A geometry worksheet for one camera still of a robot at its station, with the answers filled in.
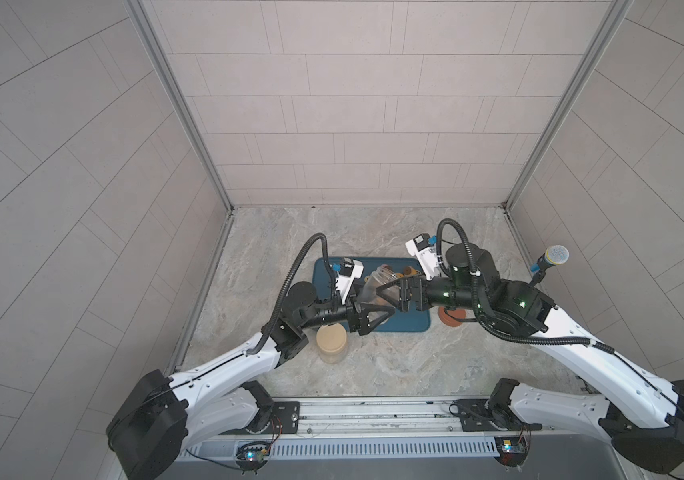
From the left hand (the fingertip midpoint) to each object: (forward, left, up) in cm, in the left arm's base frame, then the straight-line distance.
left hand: (388, 307), depth 64 cm
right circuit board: (-24, -30, -24) cm, 45 cm away
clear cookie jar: (+6, +2, +3) cm, 7 cm away
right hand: (+1, 0, +4) cm, 4 cm away
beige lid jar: (-3, +13, -14) cm, 19 cm away
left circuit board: (-25, +29, -22) cm, 44 cm away
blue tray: (+6, -8, -23) cm, 25 cm away
